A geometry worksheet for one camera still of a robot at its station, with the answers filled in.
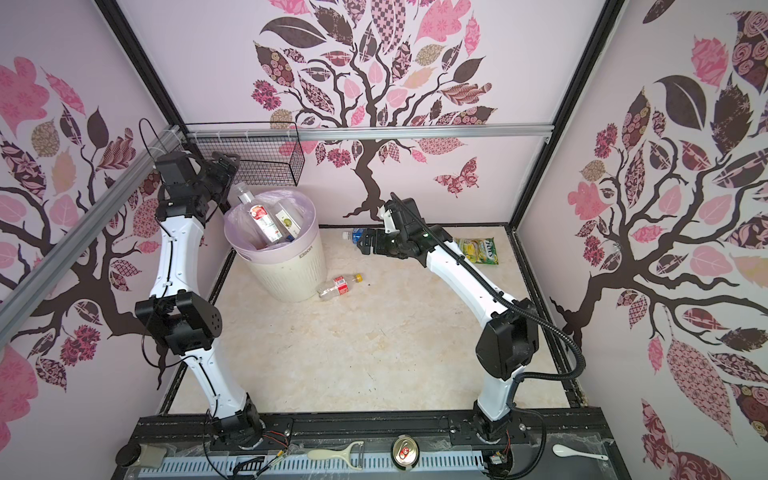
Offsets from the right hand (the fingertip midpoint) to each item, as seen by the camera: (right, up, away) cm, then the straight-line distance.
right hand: (372, 239), depth 81 cm
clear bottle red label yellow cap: (-12, -15, +16) cm, 26 cm away
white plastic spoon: (+47, -52, -10) cm, 71 cm away
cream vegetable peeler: (-12, -54, -9) cm, 56 cm away
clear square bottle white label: (-27, +6, +9) cm, 29 cm away
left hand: (-38, +20, -1) cm, 43 cm away
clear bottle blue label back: (-8, +3, +30) cm, 31 cm away
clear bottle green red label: (-33, +7, +5) cm, 34 cm away
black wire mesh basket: (-34, +29, +14) cm, 47 cm away
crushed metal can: (+8, -46, -19) cm, 51 cm away
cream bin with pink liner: (-23, -9, +3) cm, 25 cm away
